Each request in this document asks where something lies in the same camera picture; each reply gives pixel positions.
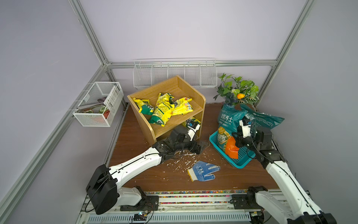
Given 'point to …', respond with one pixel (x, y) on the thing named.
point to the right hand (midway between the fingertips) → (233, 132)
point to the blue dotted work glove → (199, 170)
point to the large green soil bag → (230, 115)
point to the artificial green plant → (235, 90)
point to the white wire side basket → (98, 106)
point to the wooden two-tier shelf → (178, 88)
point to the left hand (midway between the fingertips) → (201, 141)
